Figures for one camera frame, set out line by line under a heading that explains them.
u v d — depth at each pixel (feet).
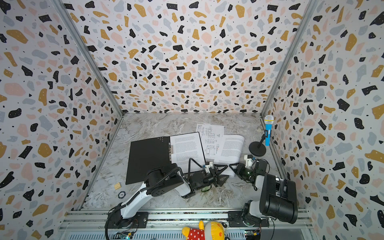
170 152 3.26
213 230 2.17
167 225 2.40
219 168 2.61
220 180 2.68
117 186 2.76
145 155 3.21
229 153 3.14
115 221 2.21
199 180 2.35
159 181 1.66
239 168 2.68
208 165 2.88
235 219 2.40
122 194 2.68
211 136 3.59
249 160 2.81
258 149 3.29
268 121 2.74
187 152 3.28
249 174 2.61
